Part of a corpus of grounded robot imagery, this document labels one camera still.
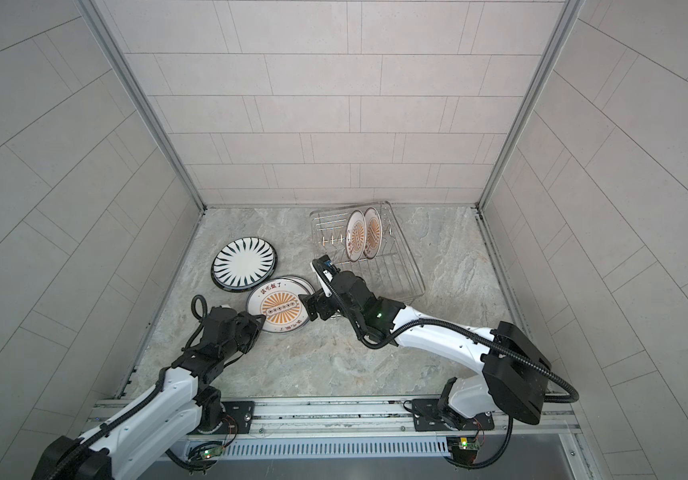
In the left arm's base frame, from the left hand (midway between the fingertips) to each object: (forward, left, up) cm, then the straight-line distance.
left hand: (276, 311), depth 85 cm
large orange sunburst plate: (+4, +1, -1) cm, 5 cm away
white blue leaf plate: (+17, +14, -1) cm, 22 cm away
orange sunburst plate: (+25, -29, +5) cm, 38 cm away
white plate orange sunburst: (+24, -23, +4) cm, 34 cm away
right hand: (0, -11, +12) cm, 17 cm away
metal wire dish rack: (+14, -34, -3) cm, 37 cm away
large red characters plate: (+10, -3, -2) cm, 11 cm away
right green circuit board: (-32, -48, -4) cm, 57 cm away
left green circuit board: (-32, +8, 0) cm, 33 cm away
